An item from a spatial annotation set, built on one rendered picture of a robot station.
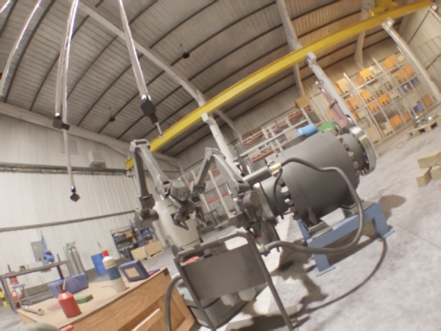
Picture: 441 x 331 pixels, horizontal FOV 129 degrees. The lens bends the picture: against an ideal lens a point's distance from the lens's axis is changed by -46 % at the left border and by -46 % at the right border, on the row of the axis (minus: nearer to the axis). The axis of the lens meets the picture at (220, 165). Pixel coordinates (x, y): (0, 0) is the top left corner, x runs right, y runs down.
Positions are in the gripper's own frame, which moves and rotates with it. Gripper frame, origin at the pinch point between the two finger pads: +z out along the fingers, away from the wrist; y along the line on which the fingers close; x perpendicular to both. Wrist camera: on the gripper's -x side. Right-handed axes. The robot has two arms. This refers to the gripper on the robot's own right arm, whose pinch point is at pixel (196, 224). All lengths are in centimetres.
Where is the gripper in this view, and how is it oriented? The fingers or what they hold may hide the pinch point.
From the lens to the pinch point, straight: 87.5
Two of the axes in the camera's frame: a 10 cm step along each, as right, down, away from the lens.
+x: -3.0, 8.2, 4.9
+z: 6.5, 5.5, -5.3
